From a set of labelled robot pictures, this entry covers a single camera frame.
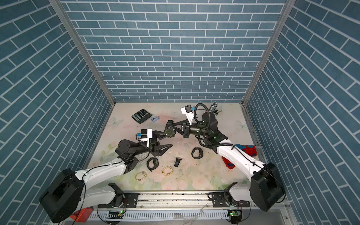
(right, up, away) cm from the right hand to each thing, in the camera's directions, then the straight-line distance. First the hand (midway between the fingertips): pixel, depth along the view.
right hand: (173, 128), depth 67 cm
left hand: (+1, -7, -4) cm, 8 cm away
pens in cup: (+25, +10, +31) cm, 42 cm away
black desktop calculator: (-29, +6, +41) cm, 51 cm away
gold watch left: (-21, -30, +15) cm, 39 cm away
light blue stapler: (-18, +3, +40) cm, 44 cm away
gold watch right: (-6, -28, +17) cm, 33 cm away
